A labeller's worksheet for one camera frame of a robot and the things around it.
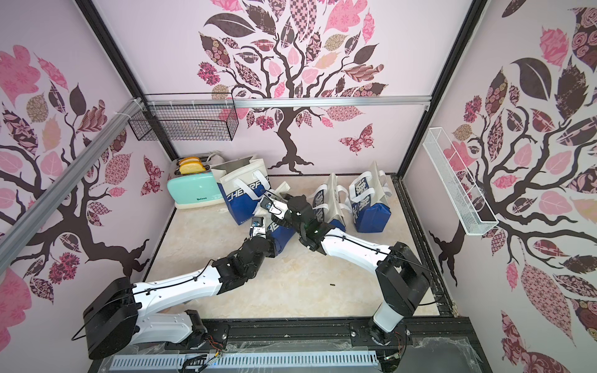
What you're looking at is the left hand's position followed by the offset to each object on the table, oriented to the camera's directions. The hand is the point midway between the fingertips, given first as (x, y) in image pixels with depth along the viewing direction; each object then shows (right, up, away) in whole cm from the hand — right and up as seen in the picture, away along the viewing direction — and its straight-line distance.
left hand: (270, 237), depth 82 cm
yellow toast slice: (-36, +27, +16) cm, 48 cm away
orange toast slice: (-39, +32, +18) cm, 53 cm away
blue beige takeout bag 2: (+21, +13, -1) cm, 25 cm away
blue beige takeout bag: (-12, +20, +6) cm, 24 cm away
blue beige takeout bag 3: (+37, +12, +4) cm, 39 cm away
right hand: (+3, +14, -1) cm, 14 cm away
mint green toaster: (-35, +17, +16) cm, 42 cm away
